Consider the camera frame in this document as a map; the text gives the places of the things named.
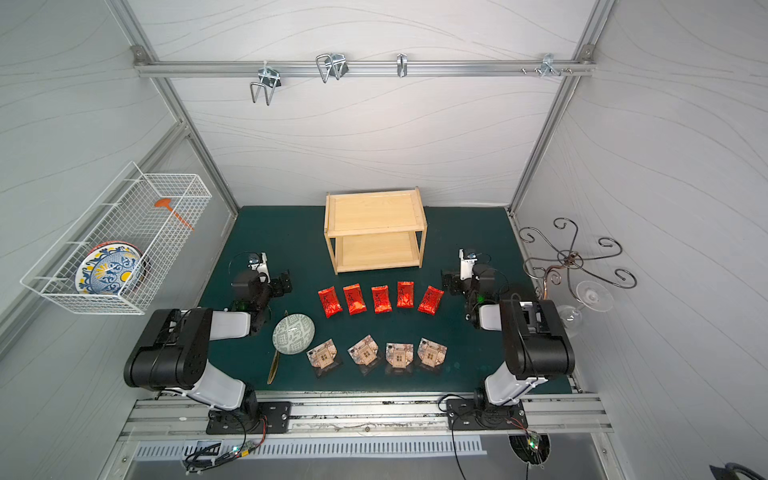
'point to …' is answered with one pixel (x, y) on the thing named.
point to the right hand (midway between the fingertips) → (460, 266)
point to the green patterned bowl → (293, 333)
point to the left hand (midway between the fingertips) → (275, 272)
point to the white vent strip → (178, 449)
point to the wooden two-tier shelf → (378, 230)
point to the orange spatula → (166, 202)
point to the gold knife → (275, 361)
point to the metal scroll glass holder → (559, 268)
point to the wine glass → (591, 295)
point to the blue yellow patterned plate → (114, 268)
